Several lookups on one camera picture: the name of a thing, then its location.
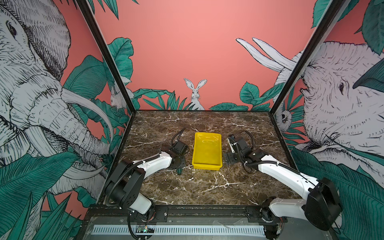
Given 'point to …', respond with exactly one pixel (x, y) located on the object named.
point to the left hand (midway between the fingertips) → (182, 161)
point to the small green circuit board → (144, 229)
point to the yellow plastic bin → (207, 152)
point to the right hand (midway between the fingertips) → (230, 150)
